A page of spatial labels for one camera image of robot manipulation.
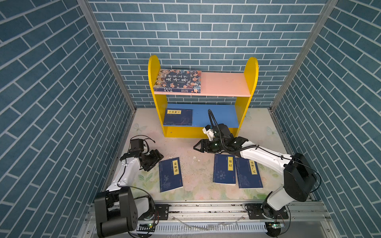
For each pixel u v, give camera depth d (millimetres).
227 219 722
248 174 865
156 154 771
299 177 439
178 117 978
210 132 770
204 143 723
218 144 694
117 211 398
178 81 752
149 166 736
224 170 869
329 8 710
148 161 736
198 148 756
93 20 743
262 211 664
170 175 852
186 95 732
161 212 742
